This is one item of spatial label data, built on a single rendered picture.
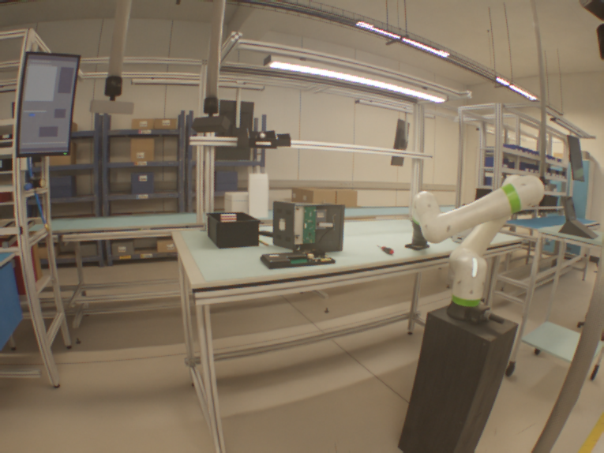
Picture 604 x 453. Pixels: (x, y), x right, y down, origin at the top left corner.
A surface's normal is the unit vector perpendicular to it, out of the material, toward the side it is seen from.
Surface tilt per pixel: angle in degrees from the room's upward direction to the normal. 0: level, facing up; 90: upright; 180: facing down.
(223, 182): 90
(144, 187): 90
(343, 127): 90
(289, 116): 90
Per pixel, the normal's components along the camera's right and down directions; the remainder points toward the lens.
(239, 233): 0.44, 0.17
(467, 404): -0.88, 0.06
